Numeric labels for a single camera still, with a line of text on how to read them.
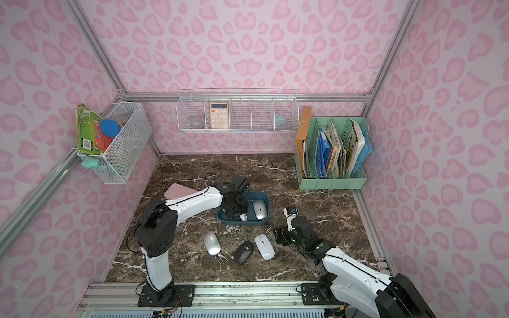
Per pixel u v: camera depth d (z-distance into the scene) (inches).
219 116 37.4
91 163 25.0
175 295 28.5
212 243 33.1
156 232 19.3
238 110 39.2
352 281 19.6
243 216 34.0
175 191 39.3
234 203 29.6
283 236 29.4
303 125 33.8
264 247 32.9
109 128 29.6
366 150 35.6
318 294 28.7
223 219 34.3
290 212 29.6
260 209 36.7
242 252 32.2
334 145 35.4
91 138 27.6
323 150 36.9
